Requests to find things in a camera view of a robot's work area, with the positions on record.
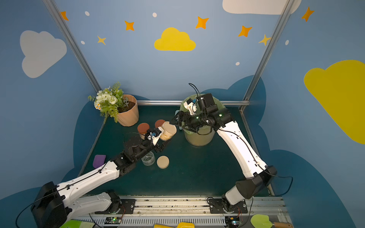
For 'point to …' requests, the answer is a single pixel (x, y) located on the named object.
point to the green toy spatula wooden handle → (261, 221)
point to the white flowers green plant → (110, 101)
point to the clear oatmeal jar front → (148, 159)
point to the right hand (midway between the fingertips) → (178, 123)
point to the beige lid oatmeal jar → (169, 130)
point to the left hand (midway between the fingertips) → (167, 131)
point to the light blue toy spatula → (177, 111)
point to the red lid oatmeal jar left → (142, 128)
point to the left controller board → (112, 221)
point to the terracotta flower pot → (129, 116)
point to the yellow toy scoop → (181, 225)
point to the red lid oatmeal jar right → (158, 123)
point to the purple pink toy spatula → (99, 160)
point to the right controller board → (231, 221)
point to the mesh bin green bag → (193, 138)
